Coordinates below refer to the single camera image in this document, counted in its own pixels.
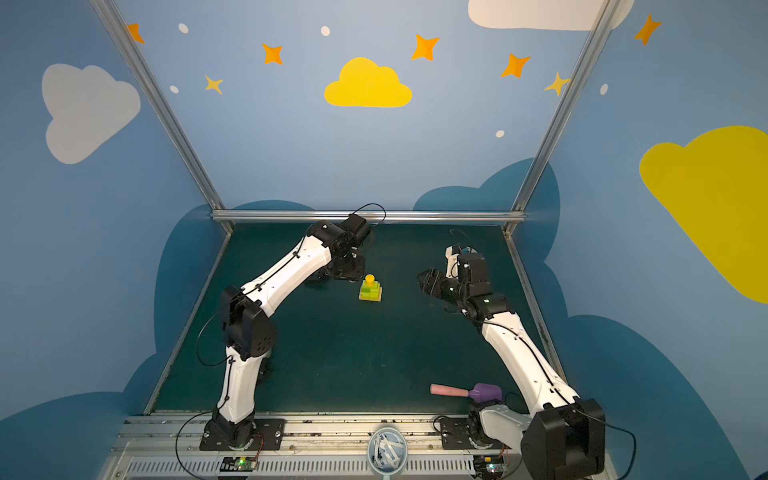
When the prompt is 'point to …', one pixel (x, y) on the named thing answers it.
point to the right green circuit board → (488, 466)
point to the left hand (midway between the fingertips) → (358, 276)
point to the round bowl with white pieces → (387, 451)
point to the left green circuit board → (238, 464)
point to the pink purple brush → (481, 393)
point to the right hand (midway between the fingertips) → (429, 275)
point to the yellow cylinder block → (369, 280)
